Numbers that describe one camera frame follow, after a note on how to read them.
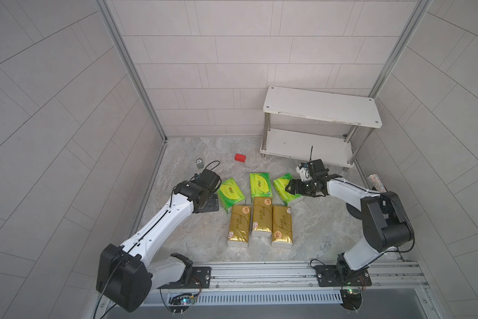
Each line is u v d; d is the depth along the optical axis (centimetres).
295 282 71
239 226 77
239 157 108
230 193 87
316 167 74
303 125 115
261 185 90
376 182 74
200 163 100
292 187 83
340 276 65
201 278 70
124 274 37
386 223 45
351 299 68
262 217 79
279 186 91
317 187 68
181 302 65
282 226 77
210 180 62
